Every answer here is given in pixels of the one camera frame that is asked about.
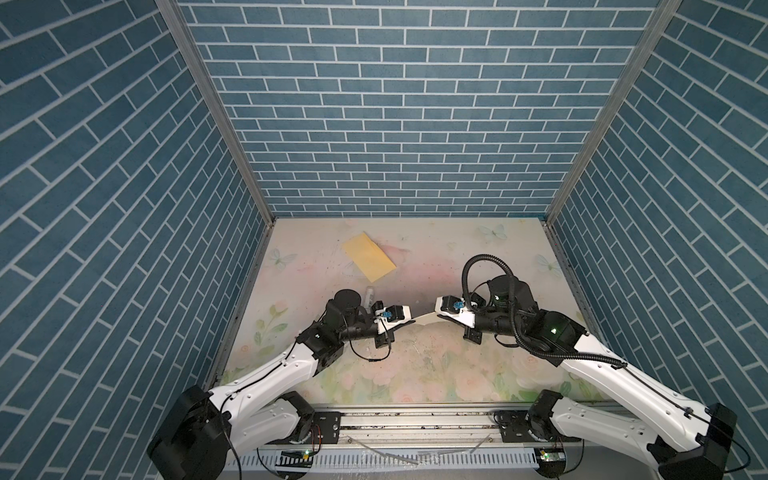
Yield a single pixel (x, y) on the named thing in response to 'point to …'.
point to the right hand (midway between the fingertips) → (439, 305)
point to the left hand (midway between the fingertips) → (410, 319)
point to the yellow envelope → (372, 259)
